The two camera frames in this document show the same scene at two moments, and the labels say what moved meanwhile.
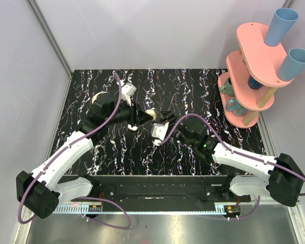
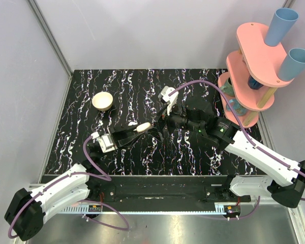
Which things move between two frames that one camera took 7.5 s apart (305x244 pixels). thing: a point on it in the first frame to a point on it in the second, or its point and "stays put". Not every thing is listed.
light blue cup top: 281,23 stays put
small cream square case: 152,113 to 143,126
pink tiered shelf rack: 252,79 stays put
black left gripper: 136,115 to 114,137
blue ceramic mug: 235,106 stays put
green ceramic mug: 229,88 stays put
